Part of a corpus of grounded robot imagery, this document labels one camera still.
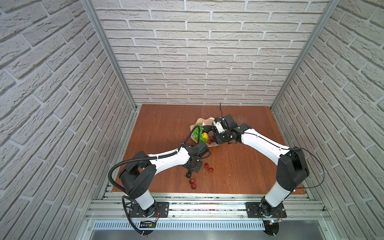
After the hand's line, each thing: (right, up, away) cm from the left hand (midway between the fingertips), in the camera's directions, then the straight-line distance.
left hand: (195, 165), depth 85 cm
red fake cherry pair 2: (-2, -7, -4) cm, 9 cm away
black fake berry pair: (-4, -4, -2) cm, 6 cm away
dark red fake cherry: (+9, -3, +1) cm, 10 cm away
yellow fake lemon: (+6, +17, +12) cm, 21 cm away
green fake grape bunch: (0, +19, +10) cm, 21 cm away
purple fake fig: (+10, +18, +12) cm, 24 cm away
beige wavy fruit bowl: (+9, +26, +21) cm, 35 cm away
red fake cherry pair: (+9, +13, +9) cm, 18 cm away
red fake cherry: (+7, -1, +2) cm, 7 cm away
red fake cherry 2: (-1, -10, -6) cm, 11 cm away
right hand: (+13, +17, +3) cm, 21 cm away
